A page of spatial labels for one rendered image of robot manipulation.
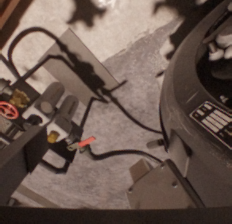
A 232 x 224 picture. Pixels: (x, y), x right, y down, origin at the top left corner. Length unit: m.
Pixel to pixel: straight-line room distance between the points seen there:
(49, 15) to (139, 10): 0.45
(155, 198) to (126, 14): 0.78
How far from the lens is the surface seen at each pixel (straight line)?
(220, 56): 0.44
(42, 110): 0.64
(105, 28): 0.90
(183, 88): 0.34
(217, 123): 0.25
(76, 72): 1.02
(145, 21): 0.88
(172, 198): 0.26
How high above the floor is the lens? 0.87
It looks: 51 degrees down
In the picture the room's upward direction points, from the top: 170 degrees counter-clockwise
